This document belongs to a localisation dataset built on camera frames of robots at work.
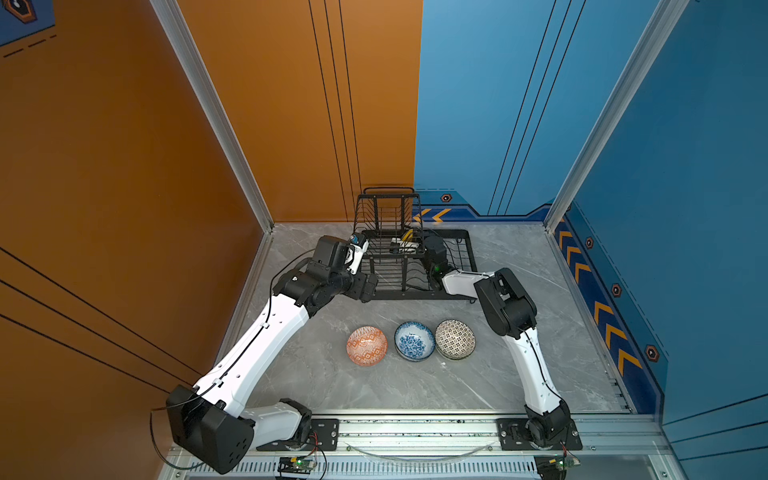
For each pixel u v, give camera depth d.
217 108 0.87
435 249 0.83
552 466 0.71
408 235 1.05
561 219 1.18
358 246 0.67
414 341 0.87
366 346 0.87
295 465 0.71
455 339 0.87
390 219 1.15
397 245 0.91
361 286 0.67
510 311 0.61
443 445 0.73
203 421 0.37
